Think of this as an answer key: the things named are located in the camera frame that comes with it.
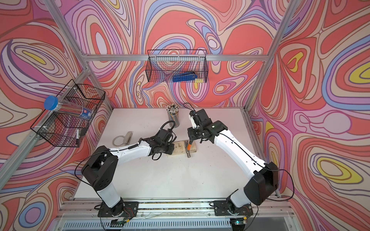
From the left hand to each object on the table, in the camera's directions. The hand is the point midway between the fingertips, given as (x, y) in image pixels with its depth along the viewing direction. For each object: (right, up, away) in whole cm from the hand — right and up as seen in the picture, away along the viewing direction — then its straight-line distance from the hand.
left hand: (173, 149), depth 92 cm
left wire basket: (-55, +17, -20) cm, 61 cm away
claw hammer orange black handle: (+9, +2, -5) cm, 11 cm away
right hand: (+11, +9, -12) cm, 19 cm away
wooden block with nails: (+4, 0, +1) cm, 4 cm away
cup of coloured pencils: (-1, +25, +3) cm, 25 cm away
